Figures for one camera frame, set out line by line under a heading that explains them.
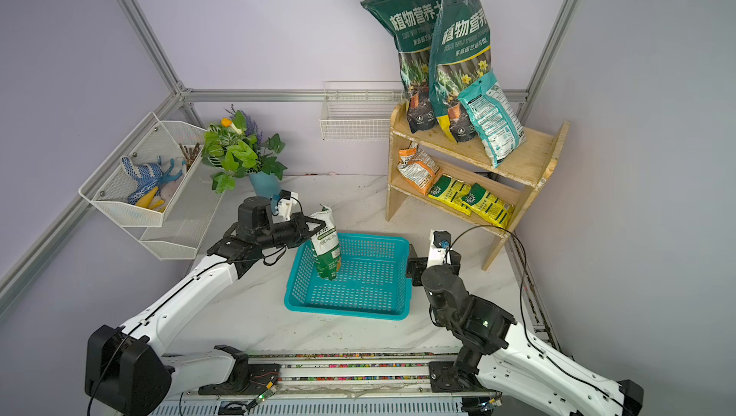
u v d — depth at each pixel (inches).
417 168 34.2
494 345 18.1
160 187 29.8
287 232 26.6
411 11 24.2
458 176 35.8
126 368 15.1
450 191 33.8
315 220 29.9
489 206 31.7
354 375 29.5
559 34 30.8
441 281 19.1
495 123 24.5
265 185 39.4
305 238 27.8
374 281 36.2
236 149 30.8
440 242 22.2
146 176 28.2
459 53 24.1
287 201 28.4
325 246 29.9
